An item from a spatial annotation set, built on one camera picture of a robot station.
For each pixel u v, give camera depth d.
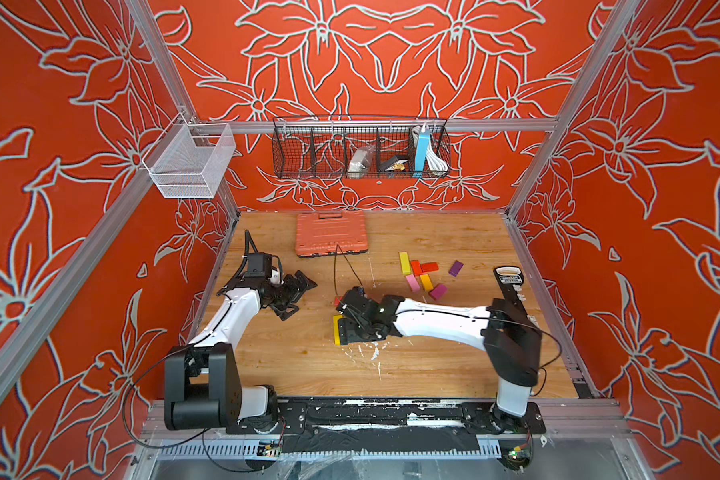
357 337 0.73
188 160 0.93
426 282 0.98
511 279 0.98
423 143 0.85
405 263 1.03
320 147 1.01
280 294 0.74
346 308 0.64
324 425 0.73
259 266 0.69
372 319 0.62
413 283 0.98
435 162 0.91
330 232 1.07
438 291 0.97
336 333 0.75
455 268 1.03
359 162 0.90
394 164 0.87
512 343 0.45
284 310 0.75
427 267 1.03
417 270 1.01
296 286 0.76
